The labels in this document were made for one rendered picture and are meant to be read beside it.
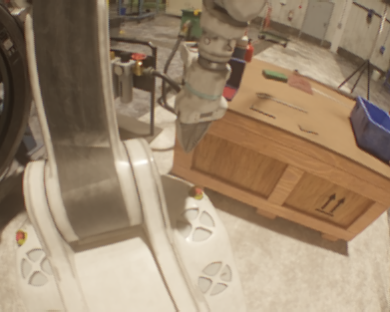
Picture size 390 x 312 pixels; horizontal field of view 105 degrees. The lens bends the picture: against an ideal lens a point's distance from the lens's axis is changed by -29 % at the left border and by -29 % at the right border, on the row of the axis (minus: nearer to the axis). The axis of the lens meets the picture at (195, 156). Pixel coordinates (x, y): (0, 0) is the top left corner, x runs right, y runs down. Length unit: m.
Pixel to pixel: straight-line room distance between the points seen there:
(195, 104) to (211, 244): 0.31
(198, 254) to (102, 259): 0.22
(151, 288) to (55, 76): 0.35
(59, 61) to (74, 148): 0.13
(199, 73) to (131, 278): 0.36
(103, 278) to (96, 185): 0.16
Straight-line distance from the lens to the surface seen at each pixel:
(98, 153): 0.33
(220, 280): 0.55
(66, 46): 0.32
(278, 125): 0.73
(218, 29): 0.32
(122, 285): 0.38
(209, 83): 0.36
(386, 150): 0.96
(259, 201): 0.96
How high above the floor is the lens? 0.81
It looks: 43 degrees down
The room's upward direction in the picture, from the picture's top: 10 degrees clockwise
